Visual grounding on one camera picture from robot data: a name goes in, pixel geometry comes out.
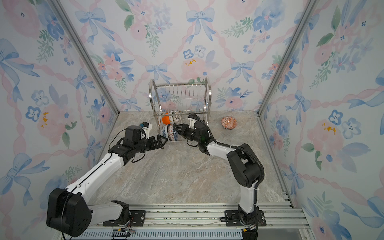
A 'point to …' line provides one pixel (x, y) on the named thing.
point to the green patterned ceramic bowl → (171, 120)
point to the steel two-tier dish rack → (172, 103)
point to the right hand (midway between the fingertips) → (174, 126)
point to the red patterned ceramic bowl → (229, 123)
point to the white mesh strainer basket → (177, 119)
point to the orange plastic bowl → (165, 119)
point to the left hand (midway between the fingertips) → (162, 139)
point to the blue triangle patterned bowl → (175, 134)
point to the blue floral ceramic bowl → (165, 131)
